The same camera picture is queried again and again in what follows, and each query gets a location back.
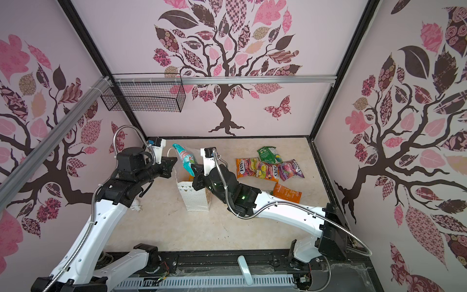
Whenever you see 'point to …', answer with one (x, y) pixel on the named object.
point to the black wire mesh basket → (145, 92)
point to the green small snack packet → (269, 154)
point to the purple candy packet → (289, 168)
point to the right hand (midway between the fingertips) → (190, 164)
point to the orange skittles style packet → (246, 166)
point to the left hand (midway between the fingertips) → (176, 162)
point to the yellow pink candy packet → (264, 170)
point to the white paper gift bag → (194, 200)
